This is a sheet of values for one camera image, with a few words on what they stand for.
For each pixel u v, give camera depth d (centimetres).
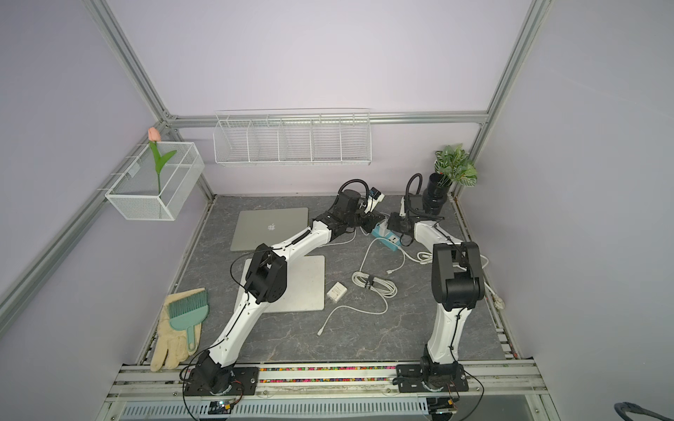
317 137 102
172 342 81
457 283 53
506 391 73
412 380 73
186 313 86
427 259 98
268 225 110
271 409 71
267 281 62
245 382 74
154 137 83
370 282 91
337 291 89
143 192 81
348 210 80
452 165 96
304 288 92
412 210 79
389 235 102
